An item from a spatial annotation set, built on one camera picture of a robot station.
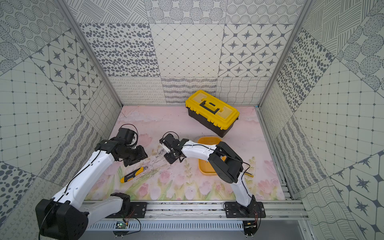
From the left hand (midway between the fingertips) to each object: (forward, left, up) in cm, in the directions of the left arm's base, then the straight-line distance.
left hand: (144, 154), depth 79 cm
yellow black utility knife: (-7, +10, -13) cm, 18 cm away
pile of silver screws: (+9, -4, -14) cm, 17 cm away
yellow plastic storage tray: (-1, -33, -14) cm, 36 cm away
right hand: (+5, -13, -12) cm, 18 cm away
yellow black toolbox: (+29, -37, +3) cm, 47 cm away
